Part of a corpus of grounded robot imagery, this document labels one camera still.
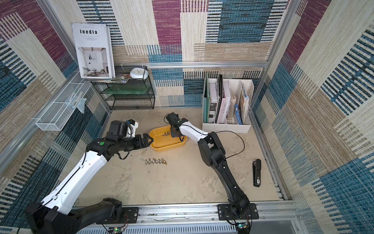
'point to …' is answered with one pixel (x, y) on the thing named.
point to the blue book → (237, 114)
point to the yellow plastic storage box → (161, 143)
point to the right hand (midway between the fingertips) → (177, 131)
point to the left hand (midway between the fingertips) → (146, 140)
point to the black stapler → (256, 170)
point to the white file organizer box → (226, 106)
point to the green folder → (206, 102)
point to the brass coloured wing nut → (164, 162)
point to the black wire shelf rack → (131, 89)
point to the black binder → (219, 98)
